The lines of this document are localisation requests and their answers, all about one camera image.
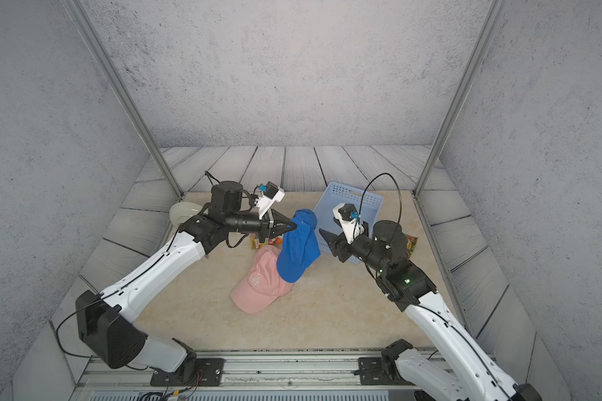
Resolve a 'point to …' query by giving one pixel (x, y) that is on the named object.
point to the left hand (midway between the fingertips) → (296, 227)
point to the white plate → (181, 211)
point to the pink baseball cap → (262, 284)
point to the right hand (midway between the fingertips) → (330, 224)
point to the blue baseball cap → (300, 247)
